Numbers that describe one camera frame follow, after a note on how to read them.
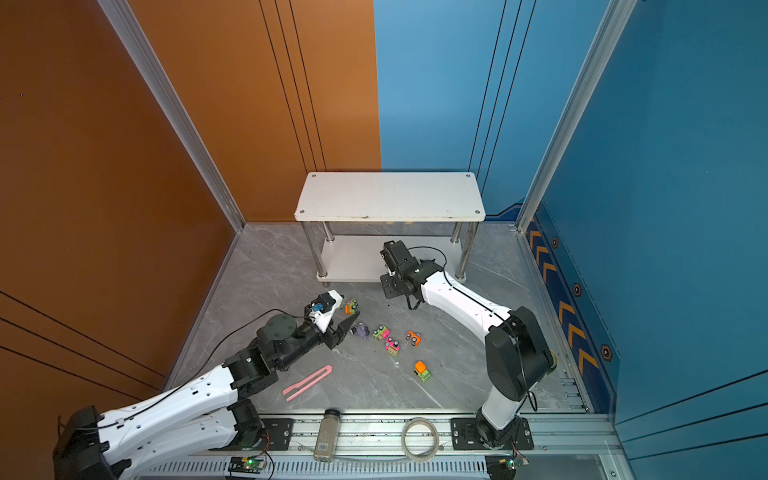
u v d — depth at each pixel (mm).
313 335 628
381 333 891
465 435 724
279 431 742
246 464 710
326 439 696
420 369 810
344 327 647
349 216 756
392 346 863
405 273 621
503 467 710
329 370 828
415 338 870
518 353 469
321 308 588
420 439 739
